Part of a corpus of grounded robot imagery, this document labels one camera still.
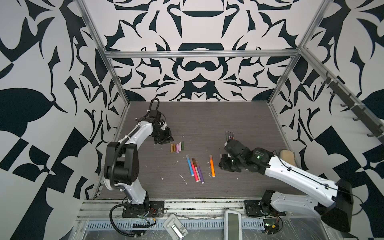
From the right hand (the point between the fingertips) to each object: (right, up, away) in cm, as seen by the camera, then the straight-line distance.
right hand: (218, 165), depth 74 cm
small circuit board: (+24, -28, -3) cm, 37 cm away
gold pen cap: (-26, +4, +20) cm, 33 cm away
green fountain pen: (+10, +10, +26) cm, 30 cm away
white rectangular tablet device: (+5, -25, -7) cm, 26 cm away
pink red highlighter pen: (-11, -7, +12) cm, 18 cm away
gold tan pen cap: (-24, +4, +20) cm, 32 cm away
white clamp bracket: (-21, -27, -6) cm, 34 cm away
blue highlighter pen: (-14, -4, +14) cm, 20 cm away
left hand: (-24, +11, +15) cm, 31 cm away
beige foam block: (+44, 0, +15) cm, 47 cm away
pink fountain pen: (+13, +10, +25) cm, 30 cm away
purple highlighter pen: (-8, -8, +11) cm, 16 cm away
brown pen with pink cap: (+14, +9, +26) cm, 31 cm away
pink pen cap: (-22, +4, +20) cm, 30 cm away
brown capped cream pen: (-11, -3, +15) cm, 19 cm away
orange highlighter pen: (-1, -5, +13) cm, 14 cm away
